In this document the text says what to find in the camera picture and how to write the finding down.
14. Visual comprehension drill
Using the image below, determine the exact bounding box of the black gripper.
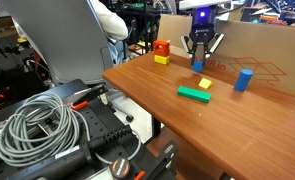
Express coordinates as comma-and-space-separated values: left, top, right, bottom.
180, 23, 226, 65

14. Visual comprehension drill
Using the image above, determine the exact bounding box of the blue cube block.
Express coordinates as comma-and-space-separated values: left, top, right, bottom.
192, 60, 204, 73

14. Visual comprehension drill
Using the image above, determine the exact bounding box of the red arch block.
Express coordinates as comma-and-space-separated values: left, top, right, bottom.
152, 39, 171, 58

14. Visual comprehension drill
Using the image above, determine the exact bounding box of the blue cylinder block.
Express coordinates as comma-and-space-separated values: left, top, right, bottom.
233, 68, 254, 93

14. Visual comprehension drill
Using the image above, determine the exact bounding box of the yellow wedge block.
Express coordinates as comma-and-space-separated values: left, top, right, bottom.
198, 77, 214, 90

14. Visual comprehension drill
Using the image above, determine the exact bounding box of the yellow rectangular block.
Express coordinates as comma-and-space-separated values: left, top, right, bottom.
153, 54, 171, 66

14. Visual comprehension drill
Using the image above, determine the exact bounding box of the green rectangular block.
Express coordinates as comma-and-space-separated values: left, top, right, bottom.
177, 85, 212, 104

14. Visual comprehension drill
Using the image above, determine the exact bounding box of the large cardboard box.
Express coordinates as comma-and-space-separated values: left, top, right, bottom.
156, 14, 295, 95

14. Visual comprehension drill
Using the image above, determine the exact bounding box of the person in white top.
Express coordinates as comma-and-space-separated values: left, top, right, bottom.
88, 0, 129, 42

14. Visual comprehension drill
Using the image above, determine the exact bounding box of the wooden shelf under table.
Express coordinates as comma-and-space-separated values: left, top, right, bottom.
146, 127, 223, 180

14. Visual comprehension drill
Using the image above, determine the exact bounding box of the black perforated mounting platform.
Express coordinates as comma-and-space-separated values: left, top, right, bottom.
0, 78, 180, 180

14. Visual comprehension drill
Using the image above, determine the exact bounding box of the black clamp with orange trigger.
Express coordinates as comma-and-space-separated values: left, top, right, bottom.
66, 83, 108, 112

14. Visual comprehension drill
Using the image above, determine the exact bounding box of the large grey office chair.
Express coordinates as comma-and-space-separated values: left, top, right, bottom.
0, 0, 115, 86

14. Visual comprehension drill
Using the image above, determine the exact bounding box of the black knob with orange print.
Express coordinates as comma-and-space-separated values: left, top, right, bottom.
109, 157, 132, 180

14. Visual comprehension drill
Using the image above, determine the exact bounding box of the black ribbed cable connector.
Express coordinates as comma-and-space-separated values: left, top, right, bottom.
86, 124, 135, 152

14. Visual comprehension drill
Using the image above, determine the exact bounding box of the grey coiled cable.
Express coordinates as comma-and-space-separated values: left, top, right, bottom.
0, 92, 89, 168

